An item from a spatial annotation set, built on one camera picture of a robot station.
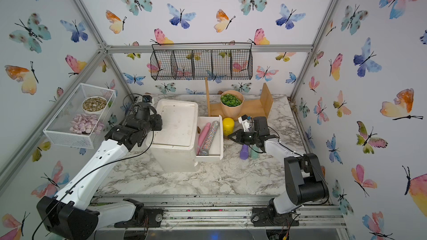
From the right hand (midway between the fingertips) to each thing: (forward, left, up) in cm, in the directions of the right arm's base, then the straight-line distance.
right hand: (231, 135), depth 86 cm
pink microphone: (-1, +15, -2) cm, 15 cm away
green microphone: (-5, -13, -11) cm, 18 cm away
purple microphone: (-4, -8, -10) cm, 13 cm away
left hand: (+1, +35, +13) cm, 37 cm away
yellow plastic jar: (+8, +1, -3) cm, 8 cm away
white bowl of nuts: (0, +60, +21) cm, 64 cm away
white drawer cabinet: (-15, +23, +12) cm, 30 cm away
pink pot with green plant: (+17, 0, +7) cm, 18 cm away
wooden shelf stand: (+24, -13, -5) cm, 27 cm away
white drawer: (-6, +7, -5) cm, 11 cm away
